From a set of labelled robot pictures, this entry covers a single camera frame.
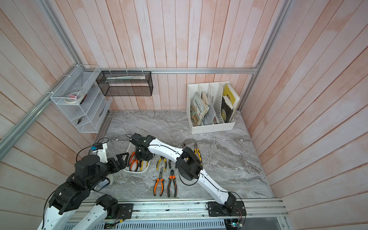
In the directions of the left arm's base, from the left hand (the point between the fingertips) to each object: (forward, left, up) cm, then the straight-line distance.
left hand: (122, 158), depth 69 cm
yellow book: (+48, -61, +4) cm, 77 cm away
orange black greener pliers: (-5, -15, -21) cm, 26 cm away
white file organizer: (+38, -49, -1) cm, 62 cm away
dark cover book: (+38, -61, -2) cm, 72 cm away
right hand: (+9, -2, -21) cm, 23 cm away
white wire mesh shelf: (+27, +25, +8) cm, 38 cm away
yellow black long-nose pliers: (+11, -16, -22) cm, 29 cm away
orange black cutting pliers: (-2, -23, -21) cm, 31 cm away
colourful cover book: (+41, -41, -7) cm, 59 cm away
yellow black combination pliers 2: (+20, -31, -22) cm, 43 cm away
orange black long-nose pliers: (+7, -22, -22) cm, 32 cm away
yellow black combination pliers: (+5, -4, -21) cm, 22 cm away
